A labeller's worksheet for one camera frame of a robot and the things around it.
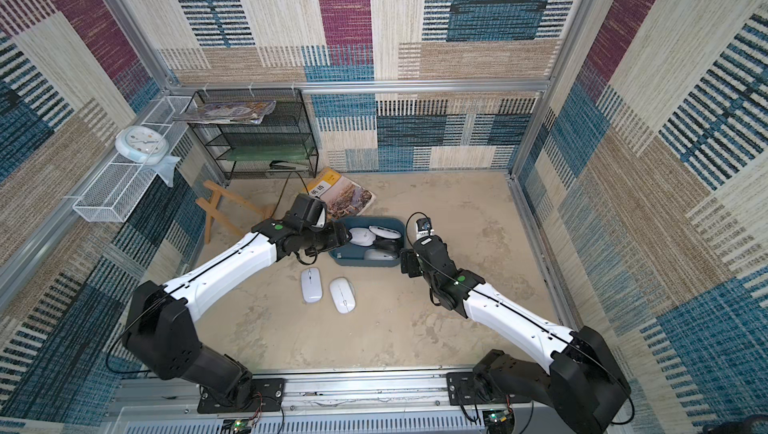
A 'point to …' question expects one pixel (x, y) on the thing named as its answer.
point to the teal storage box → (357, 222)
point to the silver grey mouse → (384, 232)
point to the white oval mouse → (343, 297)
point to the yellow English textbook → (343, 198)
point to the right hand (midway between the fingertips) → (415, 245)
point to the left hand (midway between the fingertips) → (343, 236)
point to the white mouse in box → (361, 236)
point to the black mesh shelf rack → (281, 146)
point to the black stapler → (286, 166)
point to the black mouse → (387, 244)
